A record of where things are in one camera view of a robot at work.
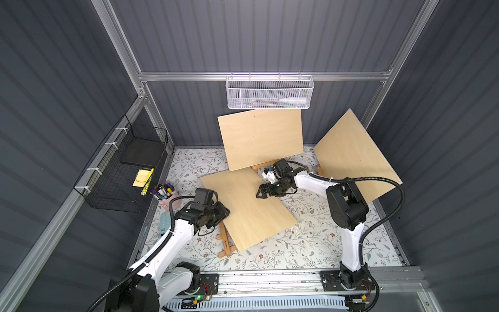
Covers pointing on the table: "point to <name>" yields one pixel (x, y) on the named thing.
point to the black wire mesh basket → (108, 182)
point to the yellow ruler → (145, 188)
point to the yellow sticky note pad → (142, 177)
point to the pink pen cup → (164, 192)
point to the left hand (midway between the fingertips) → (231, 213)
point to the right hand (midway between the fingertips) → (264, 196)
